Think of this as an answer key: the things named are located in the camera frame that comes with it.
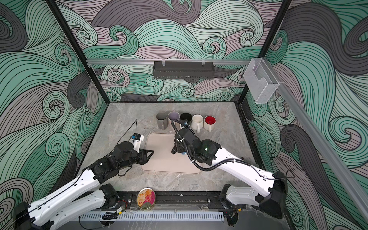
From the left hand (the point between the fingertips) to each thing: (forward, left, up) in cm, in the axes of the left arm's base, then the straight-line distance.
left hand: (151, 150), depth 74 cm
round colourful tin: (-20, +2, -13) cm, 24 cm away
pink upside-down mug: (+29, -10, -6) cm, 32 cm away
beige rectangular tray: (+2, -4, -19) cm, 20 cm away
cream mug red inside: (+29, -37, -13) cm, 48 cm away
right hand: (+3, -15, +5) cm, 16 cm away
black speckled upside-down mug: (+5, -12, -11) cm, 17 cm away
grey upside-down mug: (+25, -3, -6) cm, 26 cm away
